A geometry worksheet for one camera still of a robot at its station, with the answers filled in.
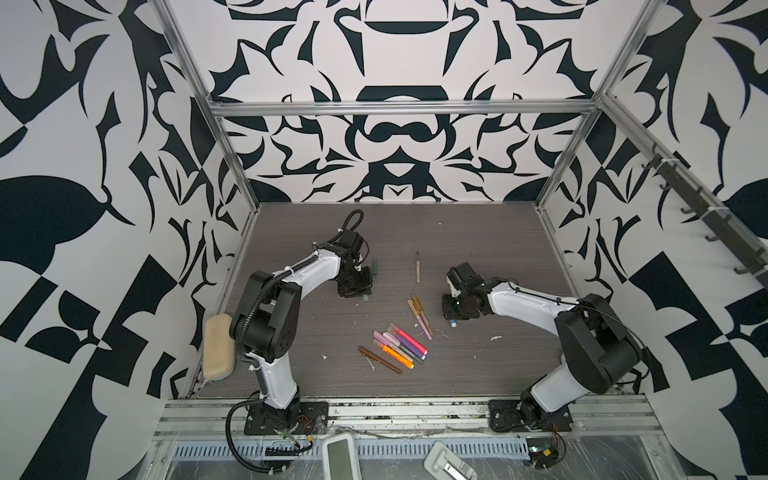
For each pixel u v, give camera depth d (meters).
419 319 0.90
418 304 0.94
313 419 0.74
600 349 0.45
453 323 0.87
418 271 1.01
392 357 0.83
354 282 0.81
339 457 0.66
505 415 0.74
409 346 0.85
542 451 0.71
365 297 0.89
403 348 0.85
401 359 0.83
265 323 0.49
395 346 0.85
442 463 0.67
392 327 0.89
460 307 0.78
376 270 1.02
